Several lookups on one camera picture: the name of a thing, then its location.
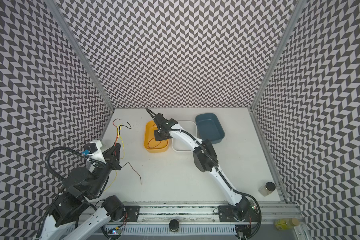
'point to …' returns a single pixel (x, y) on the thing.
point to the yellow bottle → (284, 224)
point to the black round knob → (174, 225)
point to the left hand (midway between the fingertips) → (121, 145)
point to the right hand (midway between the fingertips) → (160, 135)
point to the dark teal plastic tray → (209, 127)
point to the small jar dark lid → (267, 189)
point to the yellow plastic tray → (150, 145)
